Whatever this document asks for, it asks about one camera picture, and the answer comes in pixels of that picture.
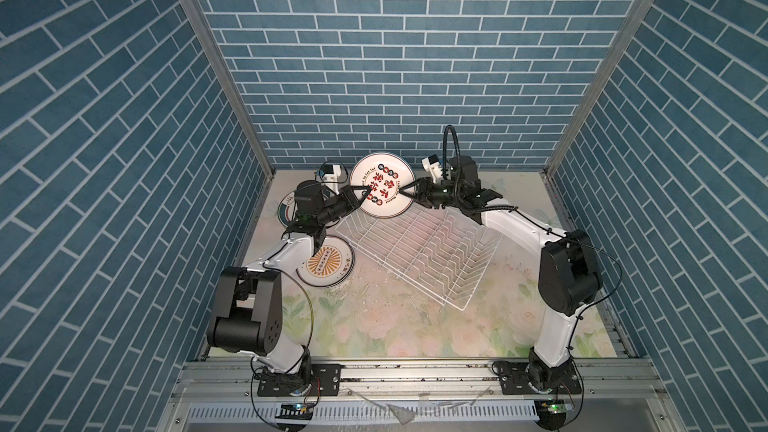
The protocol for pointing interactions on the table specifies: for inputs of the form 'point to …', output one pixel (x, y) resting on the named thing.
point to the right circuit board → (552, 413)
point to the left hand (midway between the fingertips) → (370, 190)
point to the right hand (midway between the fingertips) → (399, 189)
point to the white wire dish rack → (435, 248)
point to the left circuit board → (296, 411)
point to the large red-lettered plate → (386, 174)
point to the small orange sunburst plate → (331, 264)
